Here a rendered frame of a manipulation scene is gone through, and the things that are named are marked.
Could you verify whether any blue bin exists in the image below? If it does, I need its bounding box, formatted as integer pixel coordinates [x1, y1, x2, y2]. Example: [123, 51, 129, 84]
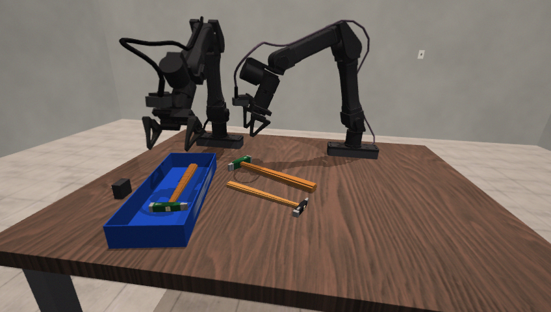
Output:
[103, 153, 217, 249]

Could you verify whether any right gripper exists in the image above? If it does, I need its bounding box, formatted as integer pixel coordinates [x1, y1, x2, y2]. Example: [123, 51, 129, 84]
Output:
[142, 92, 204, 151]

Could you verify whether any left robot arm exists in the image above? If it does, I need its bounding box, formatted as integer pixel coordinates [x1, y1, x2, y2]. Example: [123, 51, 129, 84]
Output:
[239, 21, 379, 152]

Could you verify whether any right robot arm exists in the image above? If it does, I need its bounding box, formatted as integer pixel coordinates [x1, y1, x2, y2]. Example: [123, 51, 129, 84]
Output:
[145, 19, 244, 142]

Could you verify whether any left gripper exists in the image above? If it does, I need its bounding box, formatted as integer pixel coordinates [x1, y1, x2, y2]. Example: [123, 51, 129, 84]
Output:
[238, 87, 274, 137]

